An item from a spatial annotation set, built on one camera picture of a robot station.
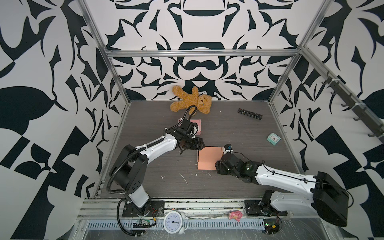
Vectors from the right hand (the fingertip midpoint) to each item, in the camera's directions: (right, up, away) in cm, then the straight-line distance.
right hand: (219, 165), depth 83 cm
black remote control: (+28, +29, +28) cm, 49 cm away
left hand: (-10, +12, +3) cm, 15 cm away
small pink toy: (+5, -19, -13) cm, 24 cm away
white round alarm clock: (-22, -21, -15) cm, 34 cm away
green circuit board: (+22, -26, -13) cm, 36 cm away
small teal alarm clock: (+37, +12, +14) cm, 42 cm away
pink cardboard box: (-11, +23, +19) cm, 32 cm away
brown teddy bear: (-7, +36, +25) cm, 44 cm away
